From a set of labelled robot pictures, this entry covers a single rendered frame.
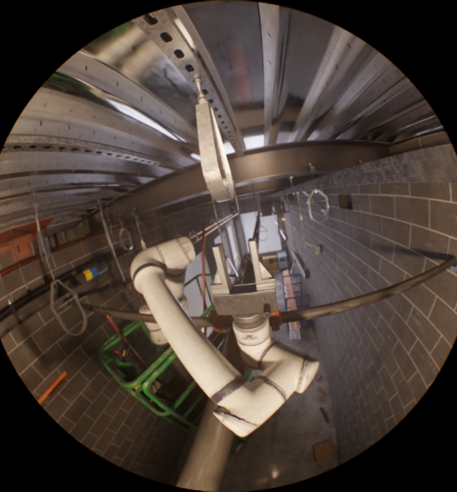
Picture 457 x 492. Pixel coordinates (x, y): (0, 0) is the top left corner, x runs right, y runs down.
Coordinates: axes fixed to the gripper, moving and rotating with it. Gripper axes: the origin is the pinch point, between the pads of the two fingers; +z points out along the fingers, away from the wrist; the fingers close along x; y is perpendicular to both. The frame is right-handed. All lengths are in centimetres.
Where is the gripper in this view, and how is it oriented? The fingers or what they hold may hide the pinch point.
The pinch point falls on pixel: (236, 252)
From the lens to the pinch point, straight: 31.8
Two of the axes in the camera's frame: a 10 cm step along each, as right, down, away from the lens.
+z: -2.1, -9.5, -2.4
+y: -1.9, 2.8, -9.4
